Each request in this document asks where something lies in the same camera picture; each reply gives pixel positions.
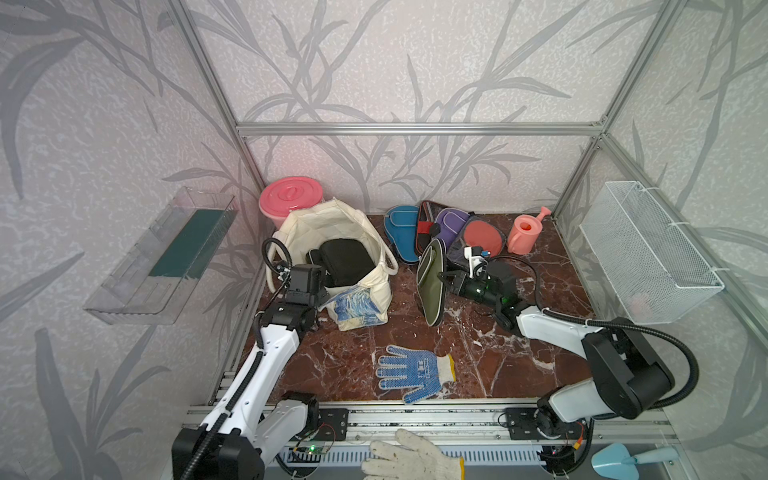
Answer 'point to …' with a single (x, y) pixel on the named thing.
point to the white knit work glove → (411, 458)
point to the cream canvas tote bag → (296, 231)
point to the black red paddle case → (426, 230)
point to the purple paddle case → (450, 222)
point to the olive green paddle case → (431, 291)
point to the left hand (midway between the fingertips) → (314, 288)
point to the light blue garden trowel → (611, 460)
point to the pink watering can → (523, 232)
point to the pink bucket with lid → (283, 195)
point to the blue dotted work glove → (424, 371)
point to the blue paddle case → (401, 222)
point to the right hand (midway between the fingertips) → (438, 273)
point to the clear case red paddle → (476, 231)
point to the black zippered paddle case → (342, 259)
